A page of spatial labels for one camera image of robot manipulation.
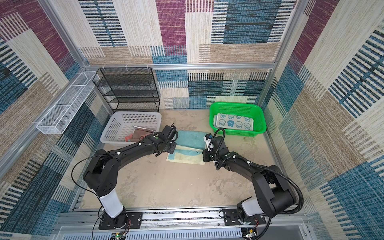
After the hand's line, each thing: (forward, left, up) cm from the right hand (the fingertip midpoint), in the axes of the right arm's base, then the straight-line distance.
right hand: (204, 154), depth 90 cm
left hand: (+7, +20, +3) cm, 22 cm away
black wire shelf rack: (+46, +51, +14) cm, 70 cm away
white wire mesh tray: (+7, +70, +29) cm, 76 cm away
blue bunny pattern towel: (+26, -23, -2) cm, 34 cm away
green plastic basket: (+34, -38, 0) cm, 51 cm away
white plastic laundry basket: (+25, +54, -4) cm, 60 cm away
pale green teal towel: (+8, +8, -4) cm, 12 cm away
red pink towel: (+16, +43, +1) cm, 45 cm away
